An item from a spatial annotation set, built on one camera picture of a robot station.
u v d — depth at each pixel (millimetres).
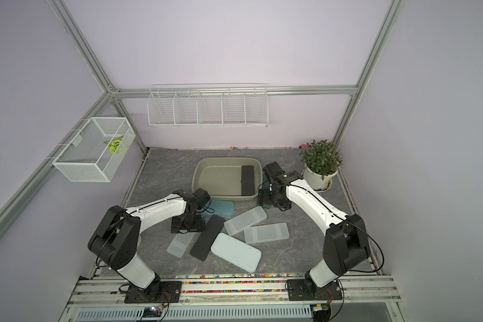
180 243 843
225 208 964
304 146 1240
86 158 797
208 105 992
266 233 873
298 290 740
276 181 611
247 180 1056
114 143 812
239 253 810
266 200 754
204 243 828
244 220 916
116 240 451
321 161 891
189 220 732
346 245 433
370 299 752
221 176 1095
